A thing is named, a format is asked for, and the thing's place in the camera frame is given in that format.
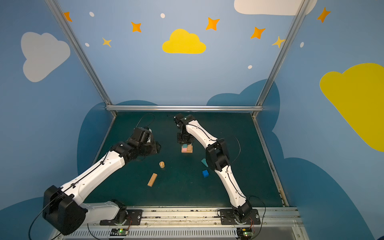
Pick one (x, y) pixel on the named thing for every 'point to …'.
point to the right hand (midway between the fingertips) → (183, 142)
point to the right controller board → (244, 233)
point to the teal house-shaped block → (204, 162)
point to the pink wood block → (184, 149)
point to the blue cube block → (205, 173)
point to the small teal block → (185, 146)
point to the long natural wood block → (152, 179)
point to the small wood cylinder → (162, 164)
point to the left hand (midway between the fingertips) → (160, 147)
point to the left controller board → (119, 232)
